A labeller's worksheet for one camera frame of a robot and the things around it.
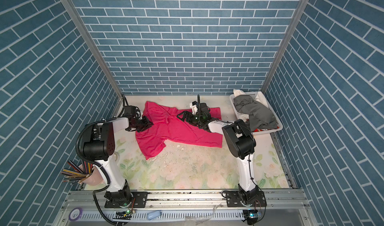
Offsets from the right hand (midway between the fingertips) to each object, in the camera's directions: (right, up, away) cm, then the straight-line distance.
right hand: (180, 116), depth 95 cm
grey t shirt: (+51, -1, -1) cm, 51 cm away
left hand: (-20, -4, +6) cm, 21 cm away
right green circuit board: (+37, -46, -24) cm, 64 cm away
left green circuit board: (-25, -47, -23) cm, 58 cm away
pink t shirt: (-10, -7, +7) cm, 14 cm away
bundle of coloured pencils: (-47, -27, -22) cm, 59 cm away
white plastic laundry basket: (+53, +15, +17) cm, 58 cm away
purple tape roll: (-47, -45, -24) cm, 70 cm away
